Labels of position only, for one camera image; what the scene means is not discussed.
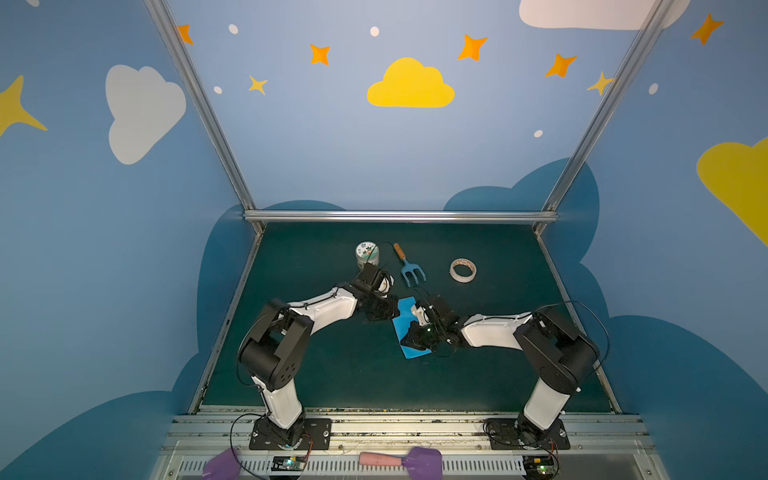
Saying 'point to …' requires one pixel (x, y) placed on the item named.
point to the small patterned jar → (367, 252)
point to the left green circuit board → (288, 463)
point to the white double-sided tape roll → (459, 278)
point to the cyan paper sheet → (406, 317)
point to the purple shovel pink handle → (422, 463)
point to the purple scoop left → (224, 465)
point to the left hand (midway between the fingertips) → (402, 314)
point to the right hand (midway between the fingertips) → (400, 340)
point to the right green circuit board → (538, 465)
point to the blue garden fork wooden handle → (401, 254)
